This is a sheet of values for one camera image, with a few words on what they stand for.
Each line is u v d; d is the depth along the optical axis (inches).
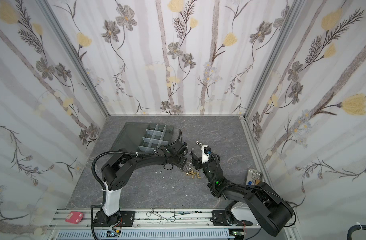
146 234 27.7
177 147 29.6
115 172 20.0
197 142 41.0
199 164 29.4
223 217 28.9
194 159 29.6
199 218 29.9
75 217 28.9
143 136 40.3
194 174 34.7
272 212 16.8
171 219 29.5
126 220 28.8
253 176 35.0
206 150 27.5
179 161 32.4
